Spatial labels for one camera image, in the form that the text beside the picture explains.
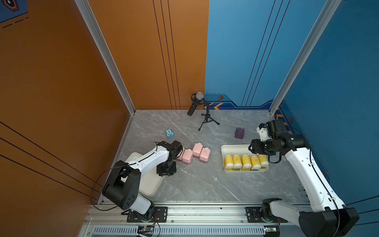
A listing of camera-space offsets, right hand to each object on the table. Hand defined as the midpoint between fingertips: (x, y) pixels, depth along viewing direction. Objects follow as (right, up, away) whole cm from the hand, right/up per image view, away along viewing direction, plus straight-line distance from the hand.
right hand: (253, 147), depth 76 cm
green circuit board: (-55, -40, -4) cm, 68 cm away
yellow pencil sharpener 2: (-6, -10, +7) cm, 14 cm away
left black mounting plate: (-48, -34, -2) cm, 59 cm away
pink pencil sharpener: (-38, -5, 0) cm, 38 cm away
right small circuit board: (+6, -38, -6) cm, 39 cm away
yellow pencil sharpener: (-11, -10, +8) cm, 17 cm away
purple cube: (0, +6, +24) cm, 25 cm away
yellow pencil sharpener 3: (-1, -11, +7) cm, 13 cm away
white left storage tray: (-56, -21, +8) cm, 60 cm away
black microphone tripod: (-21, +18, +30) cm, 41 cm away
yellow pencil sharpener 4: (+4, -9, +7) cm, 13 cm away
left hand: (-46, -16, +9) cm, 49 cm away
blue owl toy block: (-48, +5, +29) cm, 57 cm away
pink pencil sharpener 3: (-29, -3, +14) cm, 32 cm away
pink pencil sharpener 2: (-35, -7, +11) cm, 37 cm away
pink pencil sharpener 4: (-24, -6, +11) cm, 27 cm away
